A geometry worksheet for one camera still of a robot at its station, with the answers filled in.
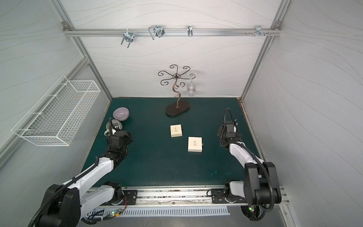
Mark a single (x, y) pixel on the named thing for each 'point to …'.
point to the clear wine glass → (191, 88)
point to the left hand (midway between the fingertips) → (120, 134)
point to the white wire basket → (56, 117)
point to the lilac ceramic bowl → (121, 113)
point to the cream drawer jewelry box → (176, 130)
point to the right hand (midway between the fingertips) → (231, 131)
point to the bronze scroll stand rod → (175, 77)
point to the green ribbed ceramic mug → (107, 132)
